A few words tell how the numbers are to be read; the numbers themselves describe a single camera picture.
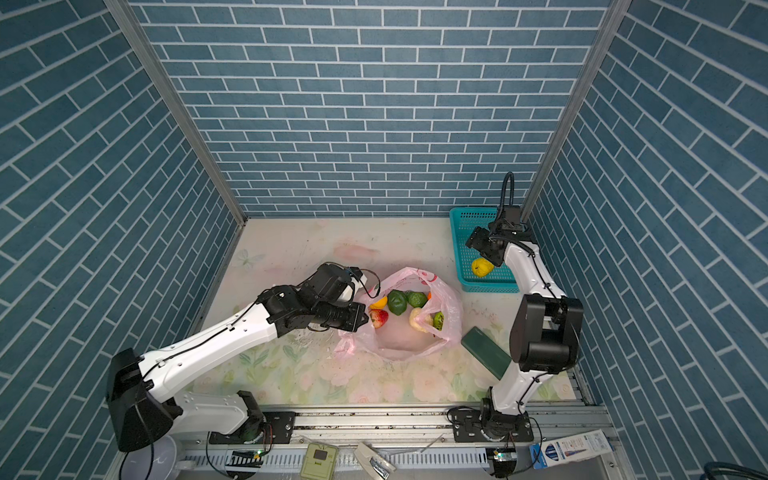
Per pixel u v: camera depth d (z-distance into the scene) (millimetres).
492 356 849
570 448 706
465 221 1232
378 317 886
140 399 378
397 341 892
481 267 997
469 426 737
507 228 709
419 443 725
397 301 912
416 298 914
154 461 690
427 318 853
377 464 680
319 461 680
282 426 731
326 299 572
